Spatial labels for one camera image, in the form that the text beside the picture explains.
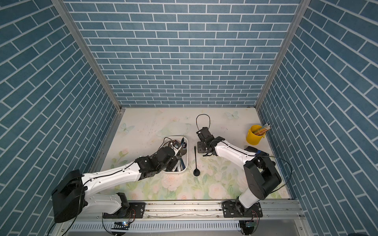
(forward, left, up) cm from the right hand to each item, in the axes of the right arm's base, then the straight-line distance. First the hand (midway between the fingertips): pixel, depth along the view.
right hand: (202, 147), depth 91 cm
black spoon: (-14, +3, -5) cm, 15 cm away
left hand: (-10, +13, +3) cm, 17 cm away
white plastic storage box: (-11, +12, -5) cm, 17 cm away
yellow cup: (+10, -33, -2) cm, 35 cm away
